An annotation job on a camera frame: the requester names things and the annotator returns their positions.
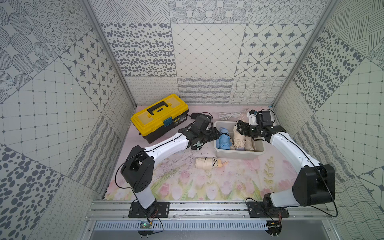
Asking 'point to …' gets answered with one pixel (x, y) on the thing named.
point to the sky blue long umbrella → (224, 141)
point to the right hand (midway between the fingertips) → (240, 131)
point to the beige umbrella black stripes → (208, 163)
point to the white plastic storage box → (260, 148)
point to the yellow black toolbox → (160, 117)
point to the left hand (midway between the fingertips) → (219, 132)
